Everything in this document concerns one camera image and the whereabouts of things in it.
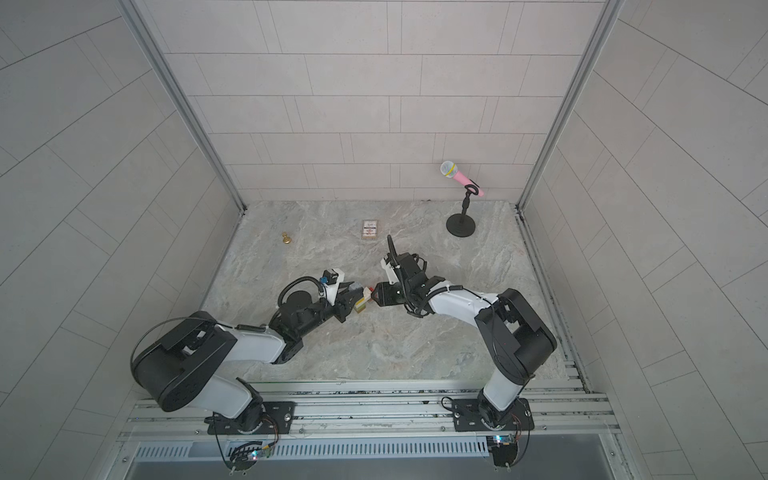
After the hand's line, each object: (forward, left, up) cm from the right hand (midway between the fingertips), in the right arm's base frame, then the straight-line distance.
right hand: (377, 295), depth 88 cm
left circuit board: (-36, +30, -2) cm, 47 cm away
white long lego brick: (-1, +3, +2) cm, 3 cm away
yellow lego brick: (-3, +5, 0) cm, 6 cm away
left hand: (0, +3, +5) cm, 6 cm away
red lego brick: (+1, +1, +2) cm, 2 cm away
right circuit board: (-38, -29, -7) cm, 48 cm away
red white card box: (+28, +3, -2) cm, 29 cm away
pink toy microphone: (+30, -24, +22) cm, 44 cm away
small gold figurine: (+25, +32, -1) cm, 41 cm away
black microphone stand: (+29, -32, -4) cm, 43 cm away
